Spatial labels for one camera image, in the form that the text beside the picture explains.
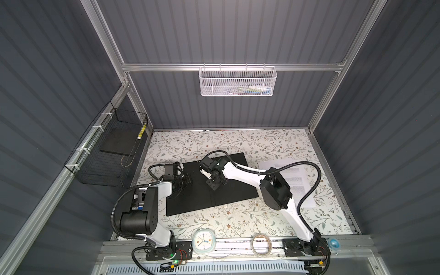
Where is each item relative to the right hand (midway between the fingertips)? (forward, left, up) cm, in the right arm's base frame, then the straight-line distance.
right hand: (216, 185), depth 95 cm
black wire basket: (0, +46, +29) cm, 54 cm away
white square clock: (-28, +4, +4) cm, 29 cm away
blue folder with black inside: (-6, +9, 0) cm, 11 cm away
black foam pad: (+6, +41, +31) cm, 52 cm away
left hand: (+3, +14, +2) cm, 14 cm away
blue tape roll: (-29, -54, -1) cm, 61 cm away
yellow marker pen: (+13, +35, +30) cm, 47 cm away
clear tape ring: (-30, -17, +2) cm, 34 cm away
